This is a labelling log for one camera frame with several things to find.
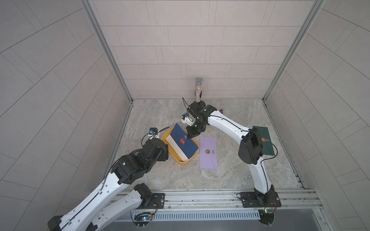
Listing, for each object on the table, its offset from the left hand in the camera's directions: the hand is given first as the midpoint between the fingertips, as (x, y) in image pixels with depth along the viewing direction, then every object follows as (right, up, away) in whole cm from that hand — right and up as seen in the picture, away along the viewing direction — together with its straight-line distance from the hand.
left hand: (166, 146), depth 71 cm
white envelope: (+6, -8, +16) cm, 19 cm away
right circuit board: (+49, -33, -3) cm, 59 cm away
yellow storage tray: (-5, -2, +20) cm, 21 cm away
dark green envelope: (+61, -6, +19) cm, 64 cm away
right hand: (+10, +2, +13) cm, 17 cm away
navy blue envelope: (+11, -3, +14) cm, 18 cm away
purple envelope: (+23, -9, +17) cm, 30 cm away
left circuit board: (-10, -32, -6) cm, 34 cm away
